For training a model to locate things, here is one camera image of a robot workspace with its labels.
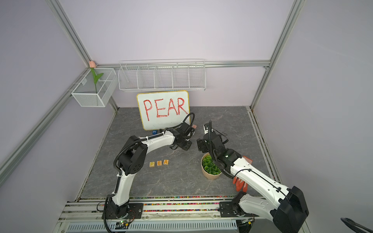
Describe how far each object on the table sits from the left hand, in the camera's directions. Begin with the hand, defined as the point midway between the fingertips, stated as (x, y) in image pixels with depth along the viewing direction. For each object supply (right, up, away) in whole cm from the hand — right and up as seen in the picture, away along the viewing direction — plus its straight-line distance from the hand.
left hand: (187, 145), depth 96 cm
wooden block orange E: (-17, -10, -7) cm, 21 cm away
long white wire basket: (-17, +48, 0) cm, 51 cm away
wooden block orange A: (-13, -9, -7) cm, 18 cm away
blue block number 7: (-24, +8, +9) cm, 27 cm away
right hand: (+11, +8, -17) cm, 22 cm away
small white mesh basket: (-55, +31, -19) cm, 66 cm away
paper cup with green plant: (+13, -10, -21) cm, 27 cm away
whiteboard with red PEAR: (-19, +24, +3) cm, 31 cm away
